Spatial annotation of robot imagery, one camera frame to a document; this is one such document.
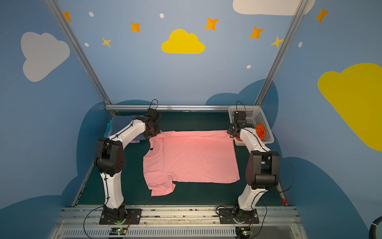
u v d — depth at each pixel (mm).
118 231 708
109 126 1102
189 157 984
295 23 740
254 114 1116
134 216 747
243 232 713
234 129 691
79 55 847
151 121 759
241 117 735
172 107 1498
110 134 1000
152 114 803
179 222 736
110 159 532
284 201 849
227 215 750
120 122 1013
